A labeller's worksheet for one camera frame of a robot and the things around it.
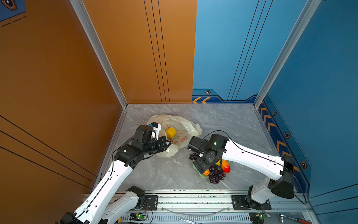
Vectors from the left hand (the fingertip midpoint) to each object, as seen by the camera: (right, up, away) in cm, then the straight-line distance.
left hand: (172, 141), depth 71 cm
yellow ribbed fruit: (-3, +2, +26) cm, 26 cm away
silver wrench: (+8, -39, -2) cm, 40 cm away
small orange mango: (+19, -17, +4) cm, 26 cm away
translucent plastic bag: (+1, +3, +31) cm, 31 cm away
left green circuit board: (-18, -39, 0) cm, 42 cm away
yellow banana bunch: (+26, -15, +10) cm, 32 cm away
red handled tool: (+65, -39, -3) cm, 75 cm away
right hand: (+16, -12, 0) cm, 20 cm away
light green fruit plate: (+16, -20, +6) cm, 26 cm away
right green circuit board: (+45, -38, -1) cm, 59 cm away
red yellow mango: (+29, -15, +6) cm, 33 cm away
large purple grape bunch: (+23, -19, +3) cm, 30 cm away
